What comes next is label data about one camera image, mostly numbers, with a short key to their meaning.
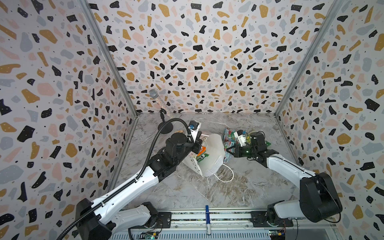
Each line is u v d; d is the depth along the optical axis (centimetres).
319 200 43
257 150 69
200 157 88
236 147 82
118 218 49
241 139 80
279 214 63
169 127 109
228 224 73
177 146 50
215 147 85
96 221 37
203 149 88
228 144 87
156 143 46
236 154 76
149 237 71
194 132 58
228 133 105
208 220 73
